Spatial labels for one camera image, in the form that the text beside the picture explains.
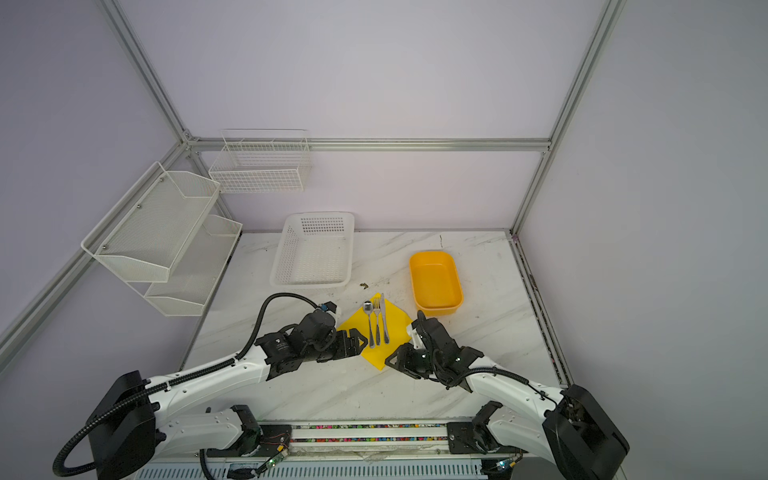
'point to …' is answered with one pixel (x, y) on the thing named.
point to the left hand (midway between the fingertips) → (355, 346)
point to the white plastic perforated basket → (314, 249)
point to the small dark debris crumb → (364, 284)
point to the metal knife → (385, 329)
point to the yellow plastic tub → (435, 283)
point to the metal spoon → (368, 308)
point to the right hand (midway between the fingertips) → (386, 365)
